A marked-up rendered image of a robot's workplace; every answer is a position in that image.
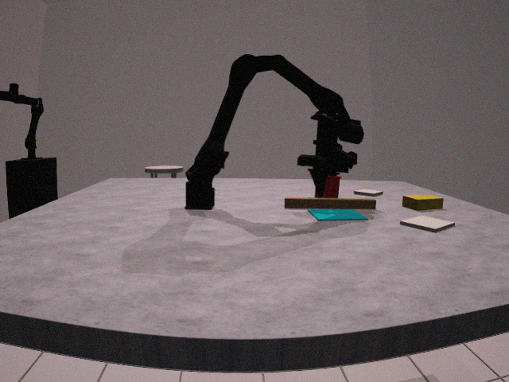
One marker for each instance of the yellow flat block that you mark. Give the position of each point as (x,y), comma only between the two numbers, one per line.
(422,202)

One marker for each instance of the red cup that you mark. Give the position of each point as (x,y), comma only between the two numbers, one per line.
(331,188)

